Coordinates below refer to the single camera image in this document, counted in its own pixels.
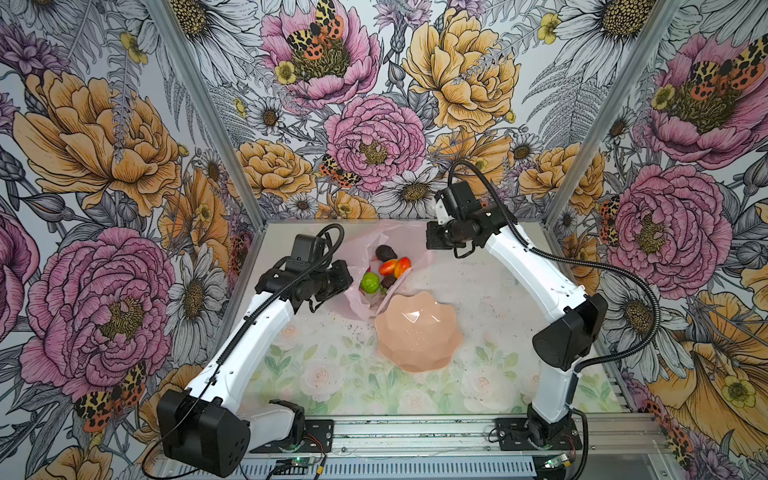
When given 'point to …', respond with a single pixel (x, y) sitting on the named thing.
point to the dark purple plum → (388, 281)
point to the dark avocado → (385, 253)
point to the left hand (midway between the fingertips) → (352, 288)
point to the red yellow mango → (388, 267)
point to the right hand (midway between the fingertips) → (431, 248)
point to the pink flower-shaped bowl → (418, 332)
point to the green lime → (370, 283)
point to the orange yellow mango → (402, 265)
